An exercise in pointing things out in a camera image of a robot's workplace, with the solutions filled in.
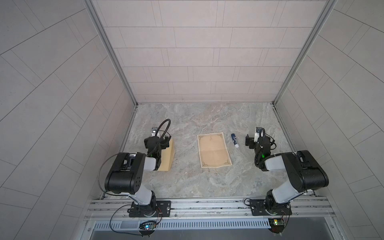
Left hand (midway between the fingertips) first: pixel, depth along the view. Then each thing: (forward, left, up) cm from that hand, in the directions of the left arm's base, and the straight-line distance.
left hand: (161, 133), depth 94 cm
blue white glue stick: (-6, -48, -4) cm, 48 cm away
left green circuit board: (-48, -2, -1) cm, 48 cm away
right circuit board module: (-47, -61, -4) cm, 76 cm away
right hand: (0, -60, 0) cm, 60 cm away
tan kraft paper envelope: (-14, -5, -4) cm, 15 cm away
